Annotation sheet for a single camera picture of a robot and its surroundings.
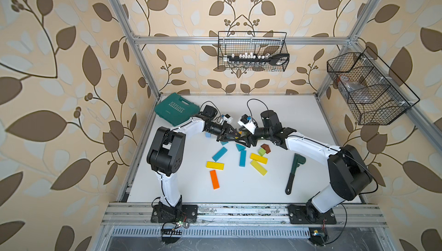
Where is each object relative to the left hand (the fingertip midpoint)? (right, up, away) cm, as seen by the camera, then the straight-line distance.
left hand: (240, 138), depth 82 cm
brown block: (+15, -7, +11) cm, 20 cm away
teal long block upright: (+2, -13, +9) cm, 16 cm away
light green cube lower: (+13, -9, +10) cm, 18 cm away
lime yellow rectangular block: (+11, -17, +5) cm, 21 cm away
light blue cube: (-18, -1, +17) cm, 24 cm away
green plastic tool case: (-38, +14, +24) cm, 47 cm away
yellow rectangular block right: (+11, -12, +9) cm, 19 cm away
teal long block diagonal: (-10, -10, +12) cm, 18 cm away
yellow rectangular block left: (-12, -15, +7) cm, 21 cm away
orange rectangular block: (-12, -21, +3) cm, 24 cm away
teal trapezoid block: (-8, -5, +15) cm, 17 cm away
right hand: (0, +2, +3) cm, 4 cm away
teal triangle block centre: (+1, -7, +13) cm, 15 cm away
